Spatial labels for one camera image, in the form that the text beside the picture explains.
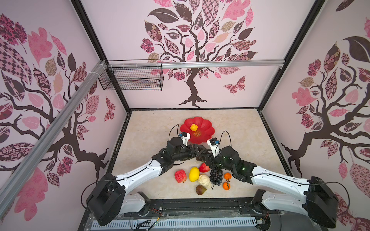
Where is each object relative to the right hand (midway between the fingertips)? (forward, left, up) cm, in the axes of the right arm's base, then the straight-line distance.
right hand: (201, 152), depth 77 cm
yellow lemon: (-8, +4, -12) cm, 15 cm away
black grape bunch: (-9, -8, -13) cm, 18 cm away
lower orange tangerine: (-14, -14, -14) cm, 24 cm away
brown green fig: (-16, +1, -13) cm, 21 cm away
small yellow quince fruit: (+27, +3, -12) cm, 30 cm away
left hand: (-1, 0, 0) cm, 1 cm away
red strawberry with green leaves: (-5, -2, -11) cm, 12 cm away
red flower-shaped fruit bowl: (+26, -5, -17) cm, 31 cm away
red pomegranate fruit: (-9, +12, -11) cm, 18 cm away
